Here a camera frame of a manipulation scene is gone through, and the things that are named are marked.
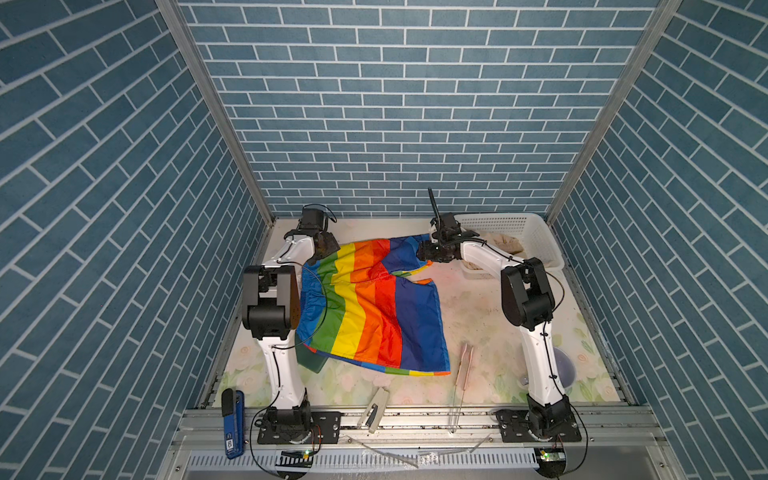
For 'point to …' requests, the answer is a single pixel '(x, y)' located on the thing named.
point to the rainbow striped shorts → (352, 308)
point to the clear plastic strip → (472, 449)
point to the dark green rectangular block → (307, 358)
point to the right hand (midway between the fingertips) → (421, 250)
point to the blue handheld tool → (233, 411)
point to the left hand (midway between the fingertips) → (328, 246)
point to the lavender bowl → (566, 367)
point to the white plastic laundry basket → (523, 236)
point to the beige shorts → (504, 242)
